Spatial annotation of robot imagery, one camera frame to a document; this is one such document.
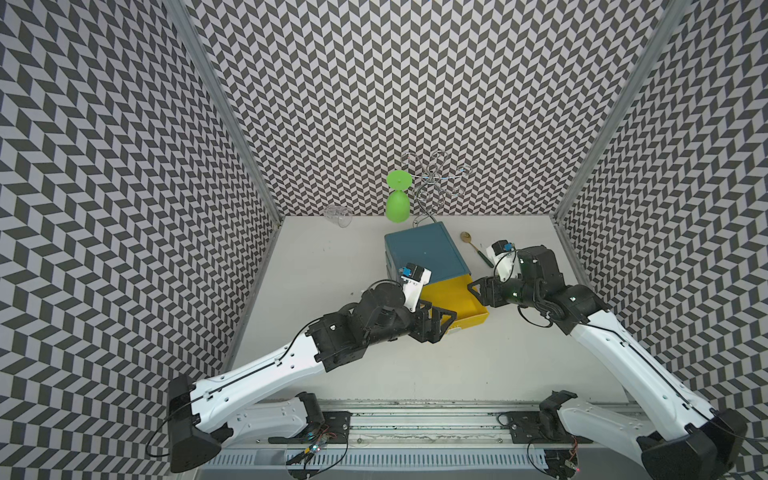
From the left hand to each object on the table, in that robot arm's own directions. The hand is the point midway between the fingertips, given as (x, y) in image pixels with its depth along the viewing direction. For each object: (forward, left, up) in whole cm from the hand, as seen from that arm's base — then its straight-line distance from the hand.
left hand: (441, 314), depth 64 cm
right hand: (+9, -11, -6) cm, 16 cm away
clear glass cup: (+57, +33, -26) cm, 71 cm away
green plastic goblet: (+37, +9, -2) cm, 38 cm away
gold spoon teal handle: (+44, -17, -26) cm, 54 cm away
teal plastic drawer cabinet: (+23, +1, -5) cm, 24 cm away
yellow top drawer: (+11, -6, -10) cm, 16 cm away
